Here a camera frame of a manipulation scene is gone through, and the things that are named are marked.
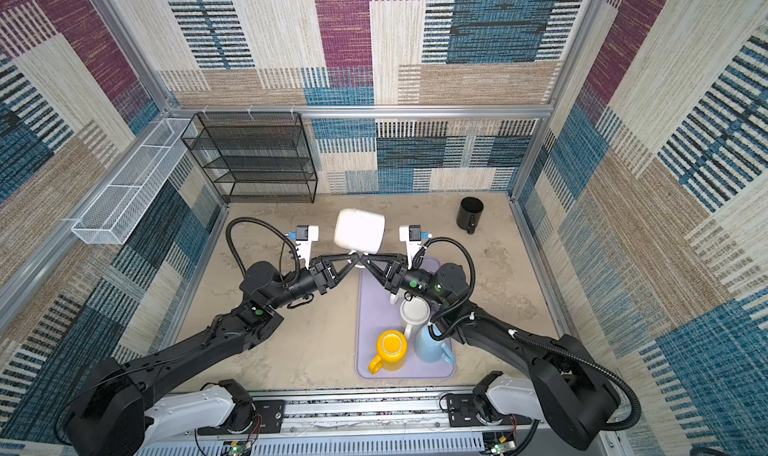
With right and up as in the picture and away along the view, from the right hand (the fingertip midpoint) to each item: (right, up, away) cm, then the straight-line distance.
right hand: (361, 264), depth 67 cm
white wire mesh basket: (-57, +11, +3) cm, 59 cm away
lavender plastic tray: (+3, -18, +21) cm, 28 cm away
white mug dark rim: (+13, -15, +16) cm, 26 cm away
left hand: (0, +2, -3) cm, 3 cm away
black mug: (+34, +13, +38) cm, 53 cm away
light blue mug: (+16, -23, +9) cm, 29 cm away
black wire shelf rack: (-43, +33, +44) cm, 70 cm away
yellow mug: (+7, -22, +7) cm, 24 cm away
